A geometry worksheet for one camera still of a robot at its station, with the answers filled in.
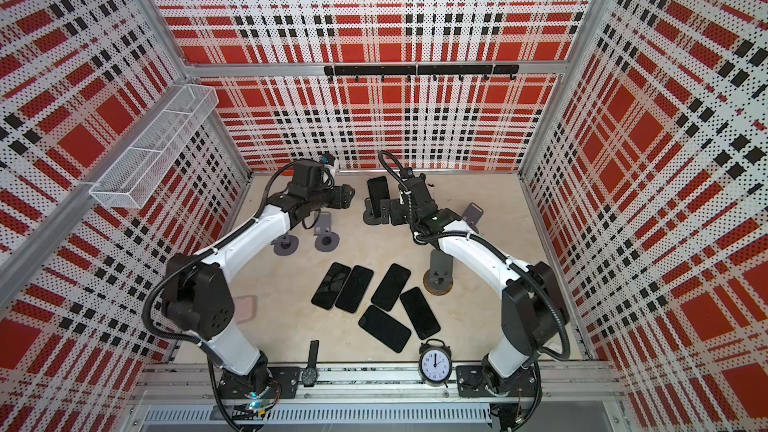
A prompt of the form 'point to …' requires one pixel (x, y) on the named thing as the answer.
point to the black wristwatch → (310, 373)
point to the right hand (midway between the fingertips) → (399, 203)
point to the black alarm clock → (435, 362)
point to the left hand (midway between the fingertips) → (342, 193)
